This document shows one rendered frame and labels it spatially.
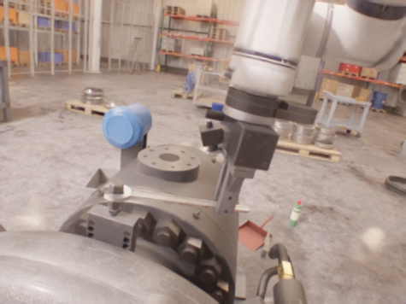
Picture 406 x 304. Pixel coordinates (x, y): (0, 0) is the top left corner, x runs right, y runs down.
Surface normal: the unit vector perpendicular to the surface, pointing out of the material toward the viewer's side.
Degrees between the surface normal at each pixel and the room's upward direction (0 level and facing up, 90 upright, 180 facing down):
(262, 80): 89
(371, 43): 122
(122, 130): 90
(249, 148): 91
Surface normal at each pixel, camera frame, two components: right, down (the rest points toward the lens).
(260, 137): 0.11, 0.37
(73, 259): 0.15, -0.92
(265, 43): -0.29, 0.26
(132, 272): 0.38, -0.85
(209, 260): -0.05, -0.95
